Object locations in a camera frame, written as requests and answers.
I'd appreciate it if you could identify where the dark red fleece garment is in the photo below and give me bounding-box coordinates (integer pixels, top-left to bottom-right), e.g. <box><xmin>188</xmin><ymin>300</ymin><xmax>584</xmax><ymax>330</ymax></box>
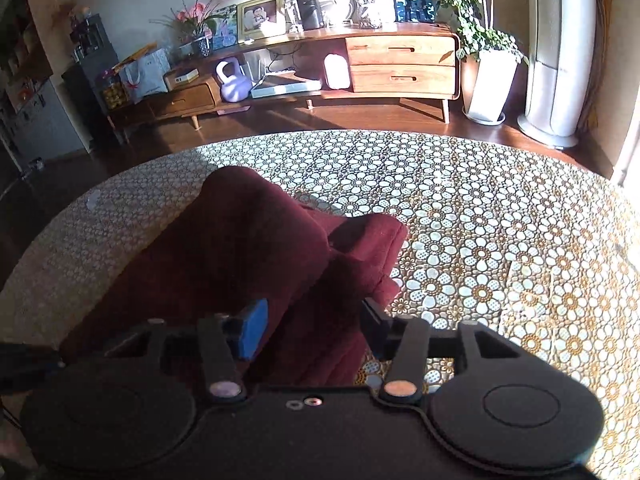
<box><xmin>60</xmin><ymin>167</ymin><xmax>408</xmax><ymax>386</ymax></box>

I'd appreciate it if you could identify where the floral lace tablecloth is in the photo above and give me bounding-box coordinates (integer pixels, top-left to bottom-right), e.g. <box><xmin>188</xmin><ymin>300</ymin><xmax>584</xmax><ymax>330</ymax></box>
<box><xmin>1</xmin><ymin>130</ymin><xmax>639</xmax><ymax>479</ymax></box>

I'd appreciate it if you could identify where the purple kettlebell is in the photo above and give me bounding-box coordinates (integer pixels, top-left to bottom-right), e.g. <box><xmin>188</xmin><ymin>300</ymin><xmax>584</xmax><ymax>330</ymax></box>
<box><xmin>216</xmin><ymin>58</ymin><xmax>254</xmax><ymax>103</ymax></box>

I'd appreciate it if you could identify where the flat white box on shelf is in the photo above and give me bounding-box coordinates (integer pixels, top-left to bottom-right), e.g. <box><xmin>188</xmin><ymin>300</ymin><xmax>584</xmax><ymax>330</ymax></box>
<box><xmin>250</xmin><ymin>72</ymin><xmax>322</xmax><ymax>99</ymax></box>

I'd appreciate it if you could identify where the white small device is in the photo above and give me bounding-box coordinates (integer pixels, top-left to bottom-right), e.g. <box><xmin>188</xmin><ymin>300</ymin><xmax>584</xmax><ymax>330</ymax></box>
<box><xmin>323</xmin><ymin>53</ymin><xmax>352</xmax><ymax>90</ymax></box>

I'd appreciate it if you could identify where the white shopping bag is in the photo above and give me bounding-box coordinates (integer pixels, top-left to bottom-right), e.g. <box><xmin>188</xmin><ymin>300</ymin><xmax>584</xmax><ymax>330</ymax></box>
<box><xmin>112</xmin><ymin>42</ymin><xmax>170</xmax><ymax>104</ymax></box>

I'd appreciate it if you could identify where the wooden TV sideboard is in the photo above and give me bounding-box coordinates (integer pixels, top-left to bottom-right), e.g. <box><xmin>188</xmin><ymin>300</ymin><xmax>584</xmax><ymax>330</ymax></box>
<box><xmin>140</xmin><ymin>23</ymin><xmax>460</xmax><ymax>129</ymax></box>

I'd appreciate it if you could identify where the white tall planter with plant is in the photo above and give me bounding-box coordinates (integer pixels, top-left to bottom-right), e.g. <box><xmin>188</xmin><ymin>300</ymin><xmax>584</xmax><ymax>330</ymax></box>
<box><xmin>436</xmin><ymin>0</ymin><xmax>528</xmax><ymax>127</ymax></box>

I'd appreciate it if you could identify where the black side cabinet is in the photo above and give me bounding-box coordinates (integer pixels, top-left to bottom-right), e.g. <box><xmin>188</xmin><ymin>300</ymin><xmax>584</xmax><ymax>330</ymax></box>
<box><xmin>62</xmin><ymin>42</ymin><xmax>119</xmax><ymax>148</ymax></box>

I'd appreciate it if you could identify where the pink flower vase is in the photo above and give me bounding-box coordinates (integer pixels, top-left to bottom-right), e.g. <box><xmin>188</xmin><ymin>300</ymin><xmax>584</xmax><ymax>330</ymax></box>
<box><xmin>150</xmin><ymin>0</ymin><xmax>226</xmax><ymax>58</ymax></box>

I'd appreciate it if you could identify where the framed photo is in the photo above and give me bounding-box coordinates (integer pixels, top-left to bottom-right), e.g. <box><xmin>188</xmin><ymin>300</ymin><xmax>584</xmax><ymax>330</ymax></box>
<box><xmin>238</xmin><ymin>0</ymin><xmax>286</xmax><ymax>41</ymax></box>

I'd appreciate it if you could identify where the black speaker cylinder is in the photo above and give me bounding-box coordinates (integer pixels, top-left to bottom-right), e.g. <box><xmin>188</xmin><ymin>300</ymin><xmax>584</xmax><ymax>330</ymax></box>
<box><xmin>296</xmin><ymin>0</ymin><xmax>326</xmax><ymax>30</ymax></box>

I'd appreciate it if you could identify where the white tower air conditioner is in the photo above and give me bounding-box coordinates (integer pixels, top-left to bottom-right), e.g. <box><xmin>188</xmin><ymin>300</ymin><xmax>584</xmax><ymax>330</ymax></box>
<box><xmin>518</xmin><ymin>0</ymin><xmax>597</xmax><ymax>150</ymax></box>

